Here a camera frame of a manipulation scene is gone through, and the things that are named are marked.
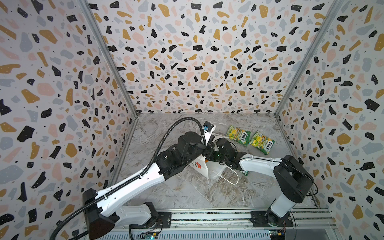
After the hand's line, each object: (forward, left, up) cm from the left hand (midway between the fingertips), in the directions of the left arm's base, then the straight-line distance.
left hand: (215, 134), depth 65 cm
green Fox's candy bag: (+24, -22, -34) cm, 47 cm away
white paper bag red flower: (-4, +1, -26) cm, 26 cm away
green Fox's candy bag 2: (+18, -37, -34) cm, 53 cm away
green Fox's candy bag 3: (-4, -21, -33) cm, 39 cm away
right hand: (+6, +5, -24) cm, 25 cm away
